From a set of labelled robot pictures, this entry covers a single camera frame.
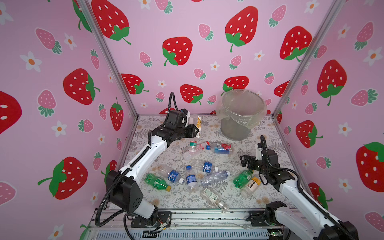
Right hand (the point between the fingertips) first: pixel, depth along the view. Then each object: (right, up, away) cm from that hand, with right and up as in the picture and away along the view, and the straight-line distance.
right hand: (245, 158), depth 84 cm
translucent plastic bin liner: (+7, +33, +25) cm, 42 cm away
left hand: (-28, +17, -4) cm, 33 cm away
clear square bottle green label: (-19, -19, -8) cm, 28 cm away
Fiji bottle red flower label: (-12, +4, +11) cm, 17 cm away
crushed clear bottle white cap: (-21, -14, +3) cm, 25 cm away
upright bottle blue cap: (-31, -12, -2) cm, 33 cm away
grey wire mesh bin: (-3, +15, +23) cm, 28 cm away
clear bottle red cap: (-30, +5, -6) cm, 31 cm away
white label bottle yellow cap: (+2, -15, -4) cm, 15 cm away
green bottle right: (0, -12, +3) cm, 13 cm away
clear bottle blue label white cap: (-23, -6, +3) cm, 24 cm away
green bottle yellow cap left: (-50, -13, -2) cm, 52 cm away
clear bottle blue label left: (-42, -10, 0) cm, 44 cm away
